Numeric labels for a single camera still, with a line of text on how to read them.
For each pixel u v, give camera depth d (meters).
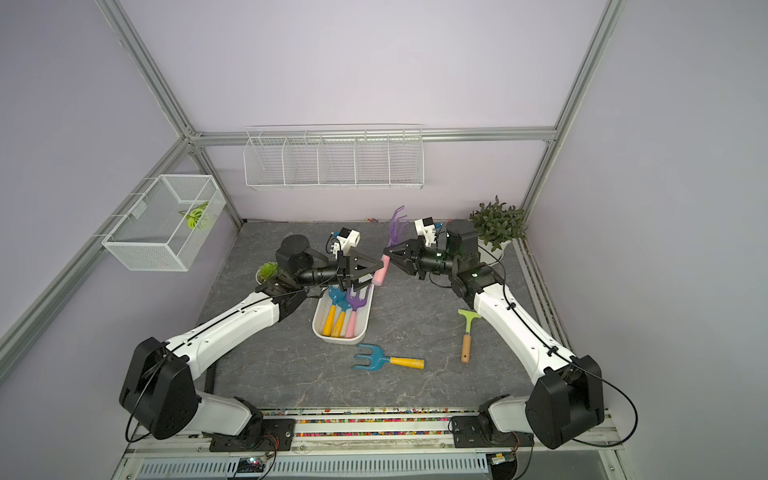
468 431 0.74
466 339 0.87
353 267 0.63
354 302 0.96
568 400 0.40
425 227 0.71
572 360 0.42
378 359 0.84
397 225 0.76
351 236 0.70
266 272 0.94
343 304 0.95
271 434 0.74
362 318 0.93
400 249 0.70
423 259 0.65
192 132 0.93
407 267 0.65
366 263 0.65
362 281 0.69
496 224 0.91
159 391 0.41
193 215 0.81
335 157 0.99
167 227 0.81
